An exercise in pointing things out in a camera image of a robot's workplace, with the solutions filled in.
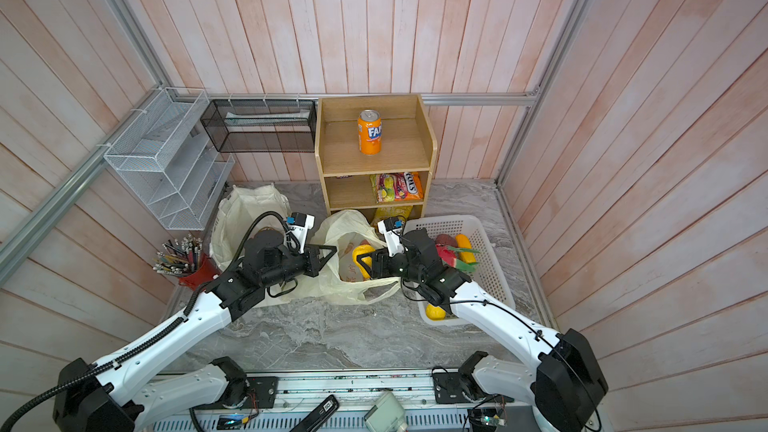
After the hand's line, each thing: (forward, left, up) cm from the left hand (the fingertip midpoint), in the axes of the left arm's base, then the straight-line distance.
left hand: (336, 256), depth 73 cm
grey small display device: (-31, -13, -17) cm, 38 cm away
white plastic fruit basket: (+3, -43, -16) cm, 46 cm away
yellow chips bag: (+30, -12, -20) cm, 38 cm away
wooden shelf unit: (+32, -2, -6) cm, 32 cm away
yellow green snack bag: (+26, -14, -3) cm, 29 cm away
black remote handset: (-33, +4, -18) cm, 38 cm away
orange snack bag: (+27, -22, -3) cm, 35 cm away
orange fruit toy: (+15, -39, -17) cm, 45 cm away
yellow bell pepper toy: (+3, -7, -1) cm, 7 cm away
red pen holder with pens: (+5, +46, -11) cm, 47 cm away
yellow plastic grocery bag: (-6, -1, -1) cm, 6 cm away
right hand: (+2, -7, -3) cm, 8 cm away
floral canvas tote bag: (+18, +32, -5) cm, 37 cm away
